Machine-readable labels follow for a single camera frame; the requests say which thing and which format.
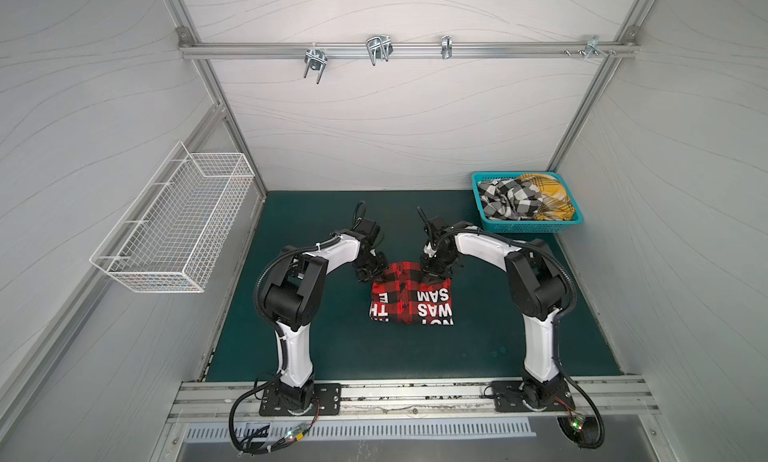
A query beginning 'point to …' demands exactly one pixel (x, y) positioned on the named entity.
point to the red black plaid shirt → (405, 298)
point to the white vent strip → (284, 432)
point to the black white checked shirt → (510, 199)
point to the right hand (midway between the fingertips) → (425, 274)
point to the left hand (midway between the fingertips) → (390, 272)
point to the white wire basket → (171, 235)
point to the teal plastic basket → (501, 226)
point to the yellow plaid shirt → (557, 204)
